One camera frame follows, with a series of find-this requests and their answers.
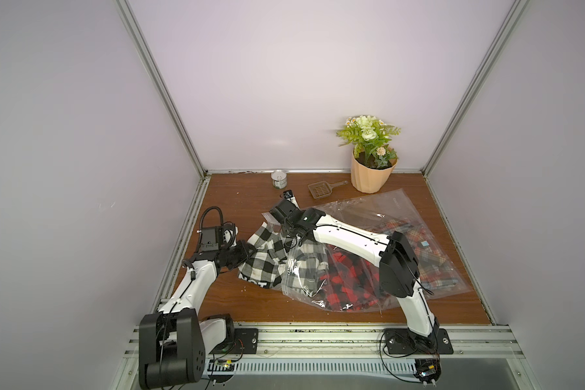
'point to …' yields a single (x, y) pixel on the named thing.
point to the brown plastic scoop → (323, 188)
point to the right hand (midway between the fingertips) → (292, 210)
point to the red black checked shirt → (352, 282)
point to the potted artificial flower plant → (373, 158)
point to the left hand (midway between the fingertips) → (256, 247)
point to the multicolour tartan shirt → (435, 270)
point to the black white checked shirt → (293, 264)
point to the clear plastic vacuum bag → (368, 212)
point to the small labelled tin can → (279, 179)
